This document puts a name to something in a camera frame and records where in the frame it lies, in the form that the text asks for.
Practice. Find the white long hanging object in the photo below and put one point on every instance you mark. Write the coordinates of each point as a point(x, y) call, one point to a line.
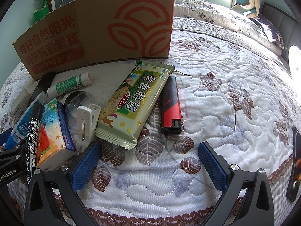
point(53, 5)

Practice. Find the dark glossy object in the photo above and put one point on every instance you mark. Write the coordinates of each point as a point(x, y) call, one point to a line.
point(295, 169)

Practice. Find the green white glue stick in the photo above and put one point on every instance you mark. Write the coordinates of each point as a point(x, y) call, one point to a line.
point(68, 83)

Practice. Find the white plastic case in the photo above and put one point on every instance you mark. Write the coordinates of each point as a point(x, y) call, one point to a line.
point(20, 101)

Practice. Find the navy star pillow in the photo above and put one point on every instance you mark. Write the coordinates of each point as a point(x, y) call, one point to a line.
point(268, 28)

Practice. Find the clear round plastic lid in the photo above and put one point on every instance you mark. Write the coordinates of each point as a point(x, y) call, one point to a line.
point(75, 103)

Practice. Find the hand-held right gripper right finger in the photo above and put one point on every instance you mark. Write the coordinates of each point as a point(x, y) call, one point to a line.
point(211, 167)

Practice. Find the watermelon print tissue pack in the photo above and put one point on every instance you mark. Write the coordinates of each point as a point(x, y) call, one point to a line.
point(54, 141)

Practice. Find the white round object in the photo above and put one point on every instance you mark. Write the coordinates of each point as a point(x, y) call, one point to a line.
point(295, 58)

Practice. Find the brown cardboard box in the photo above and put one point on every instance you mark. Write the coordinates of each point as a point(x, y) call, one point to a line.
point(94, 28)

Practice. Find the white plastic clip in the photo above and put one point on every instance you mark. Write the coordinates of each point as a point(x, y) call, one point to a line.
point(85, 122)

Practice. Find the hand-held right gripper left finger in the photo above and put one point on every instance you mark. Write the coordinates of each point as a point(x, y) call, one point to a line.
point(85, 167)

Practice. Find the grey star print pillow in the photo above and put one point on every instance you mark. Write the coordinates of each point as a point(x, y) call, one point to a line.
point(69, 0)

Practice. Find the green shopping bag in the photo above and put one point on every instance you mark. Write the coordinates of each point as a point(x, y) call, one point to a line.
point(41, 14)

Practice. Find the floral quilted bedspread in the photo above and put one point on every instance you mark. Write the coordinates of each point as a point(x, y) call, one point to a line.
point(211, 98)

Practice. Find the pale green snack packet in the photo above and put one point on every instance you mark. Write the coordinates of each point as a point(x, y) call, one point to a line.
point(134, 98)

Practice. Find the folded floral quilt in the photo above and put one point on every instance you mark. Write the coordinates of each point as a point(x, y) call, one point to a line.
point(211, 11)

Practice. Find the red black lighter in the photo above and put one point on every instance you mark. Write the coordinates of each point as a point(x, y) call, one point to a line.
point(170, 103)

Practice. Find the black and clear plastic object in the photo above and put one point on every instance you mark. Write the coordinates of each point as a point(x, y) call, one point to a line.
point(44, 82)

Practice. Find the blue white tube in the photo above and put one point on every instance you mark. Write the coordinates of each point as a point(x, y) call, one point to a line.
point(21, 124)

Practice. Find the grey padded headboard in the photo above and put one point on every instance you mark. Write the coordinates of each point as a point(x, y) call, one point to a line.
point(282, 16)

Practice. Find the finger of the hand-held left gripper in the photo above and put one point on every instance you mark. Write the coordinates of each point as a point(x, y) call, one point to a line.
point(13, 156)
point(5, 137)

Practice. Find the black permanent marker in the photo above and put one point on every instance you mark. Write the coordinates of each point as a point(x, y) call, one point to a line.
point(35, 127)

